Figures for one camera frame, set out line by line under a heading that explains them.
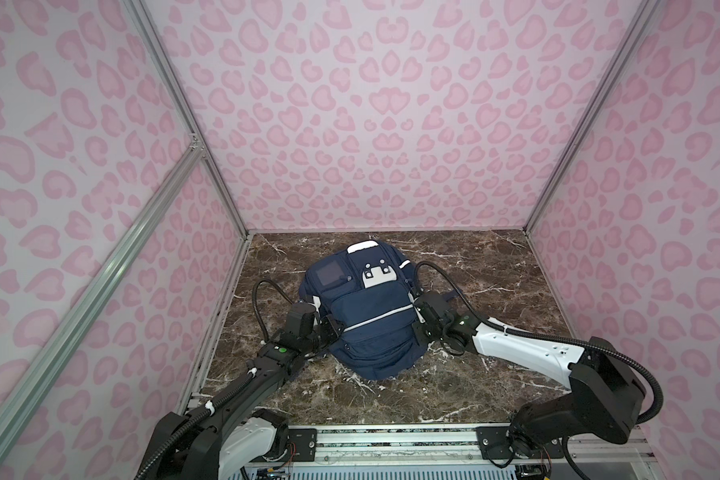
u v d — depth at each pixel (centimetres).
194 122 88
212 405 44
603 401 41
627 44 74
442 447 75
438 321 65
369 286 91
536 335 93
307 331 66
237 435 56
